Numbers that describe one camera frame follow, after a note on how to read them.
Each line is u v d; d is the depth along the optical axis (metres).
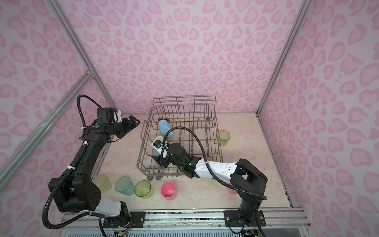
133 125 0.75
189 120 1.10
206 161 0.56
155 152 0.96
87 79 0.87
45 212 0.36
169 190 0.82
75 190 0.41
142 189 0.82
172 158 0.63
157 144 0.65
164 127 0.95
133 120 0.76
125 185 0.78
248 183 0.44
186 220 0.75
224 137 0.95
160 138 0.89
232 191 0.82
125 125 0.73
